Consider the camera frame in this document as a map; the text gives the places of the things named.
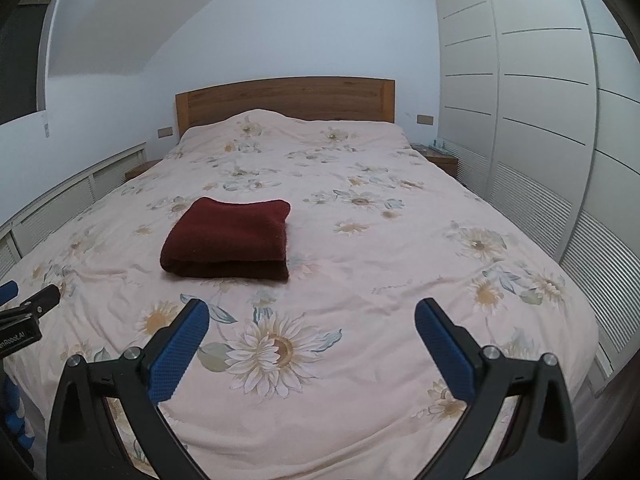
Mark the wooden nightstand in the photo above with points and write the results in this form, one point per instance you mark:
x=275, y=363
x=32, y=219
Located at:
x=140, y=169
x=446, y=162

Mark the dark red knit sweater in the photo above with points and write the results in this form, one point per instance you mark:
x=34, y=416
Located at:
x=220, y=240

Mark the wall switch plate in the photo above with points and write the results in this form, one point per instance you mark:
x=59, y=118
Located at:
x=163, y=132
x=425, y=120

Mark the left wooden nightstand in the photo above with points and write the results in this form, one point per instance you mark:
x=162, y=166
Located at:
x=140, y=169

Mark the left wall switch plate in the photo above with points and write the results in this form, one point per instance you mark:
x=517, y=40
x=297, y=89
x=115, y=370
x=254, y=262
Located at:
x=163, y=132

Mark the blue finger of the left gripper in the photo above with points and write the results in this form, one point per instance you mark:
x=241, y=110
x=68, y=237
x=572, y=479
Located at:
x=8, y=292

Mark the white louvered wardrobe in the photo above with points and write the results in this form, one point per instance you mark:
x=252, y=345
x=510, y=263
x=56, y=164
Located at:
x=540, y=102

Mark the right wall switch plate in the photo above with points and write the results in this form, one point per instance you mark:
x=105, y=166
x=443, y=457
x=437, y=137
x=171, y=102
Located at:
x=425, y=120

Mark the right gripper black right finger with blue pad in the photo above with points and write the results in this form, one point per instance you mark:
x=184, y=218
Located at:
x=540, y=442

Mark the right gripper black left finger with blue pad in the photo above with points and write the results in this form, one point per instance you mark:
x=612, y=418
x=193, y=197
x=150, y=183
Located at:
x=83, y=441

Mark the wooden headboard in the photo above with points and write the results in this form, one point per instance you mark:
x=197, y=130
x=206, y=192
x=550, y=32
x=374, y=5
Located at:
x=308, y=98

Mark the right wooden nightstand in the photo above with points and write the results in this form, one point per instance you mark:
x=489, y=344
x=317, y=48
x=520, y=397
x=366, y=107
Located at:
x=446, y=162

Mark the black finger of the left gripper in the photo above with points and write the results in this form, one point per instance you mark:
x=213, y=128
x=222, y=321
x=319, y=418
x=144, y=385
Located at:
x=42, y=302

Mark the white low louvered cabinet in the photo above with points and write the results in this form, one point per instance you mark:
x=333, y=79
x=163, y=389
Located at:
x=47, y=213

